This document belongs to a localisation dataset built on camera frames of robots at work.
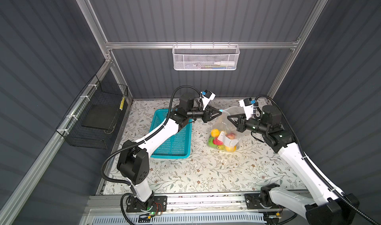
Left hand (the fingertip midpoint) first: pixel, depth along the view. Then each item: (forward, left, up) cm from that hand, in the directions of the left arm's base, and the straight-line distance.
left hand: (220, 111), depth 74 cm
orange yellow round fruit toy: (-10, -8, -23) cm, 26 cm away
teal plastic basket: (-3, +23, -30) cm, 38 cm away
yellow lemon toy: (-1, +1, -18) cm, 18 cm away
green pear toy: (-8, -2, -22) cm, 24 cm away
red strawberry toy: (-6, 0, -20) cm, 21 cm away
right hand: (-5, -4, +1) cm, 6 cm away
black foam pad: (+4, +63, -4) cm, 63 cm away
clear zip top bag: (-7, -3, -12) cm, 14 cm away
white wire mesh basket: (+68, -1, -8) cm, 68 cm away
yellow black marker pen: (+12, +53, -4) cm, 55 cm away
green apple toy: (-5, +3, -24) cm, 25 cm away
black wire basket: (+15, +65, +3) cm, 67 cm away
